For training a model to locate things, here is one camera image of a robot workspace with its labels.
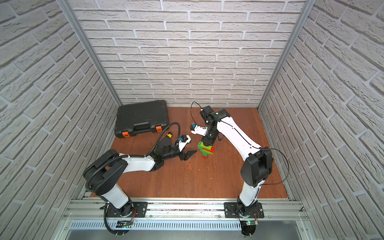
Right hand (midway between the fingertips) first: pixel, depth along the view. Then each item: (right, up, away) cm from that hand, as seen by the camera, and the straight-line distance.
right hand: (211, 140), depth 82 cm
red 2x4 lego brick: (0, -5, -1) cm, 6 cm away
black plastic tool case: (-54, +13, +22) cm, 59 cm away
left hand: (-9, -3, +2) cm, 10 cm away
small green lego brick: (-7, -4, +1) cm, 8 cm away
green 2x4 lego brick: (-4, -8, +3) cm, 10 cm away
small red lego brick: (-4, -11, +8) cm, 15 cm away
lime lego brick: (-2, -6, +1) cm, 7 cm away
